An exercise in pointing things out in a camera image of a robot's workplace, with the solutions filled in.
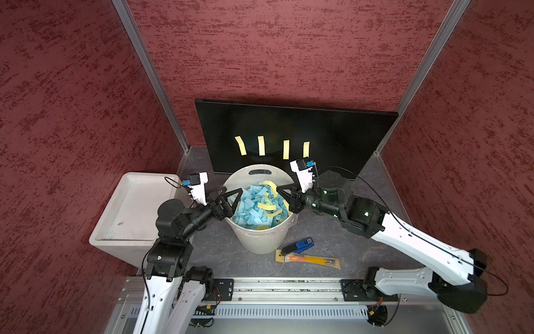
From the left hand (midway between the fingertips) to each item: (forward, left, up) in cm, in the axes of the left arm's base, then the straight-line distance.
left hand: (233, 194), depth 63 cm
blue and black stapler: (-5, -24, -35) cm, 42 cm away
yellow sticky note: (+16, -17, +3) cm, 24 cm away
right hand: (-1, -13, +1) cm, 14 cm away
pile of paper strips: (+1, -8, -9) cm, 12 cm away
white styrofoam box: (-8, +34, -8) cm, 36 cm away
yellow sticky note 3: (+1, -13, +2) cm, 13 cm away
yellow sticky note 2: (+17, -24, +3) cm, 29 cm away
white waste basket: (-10, -9, -14) cm, 20 cm away
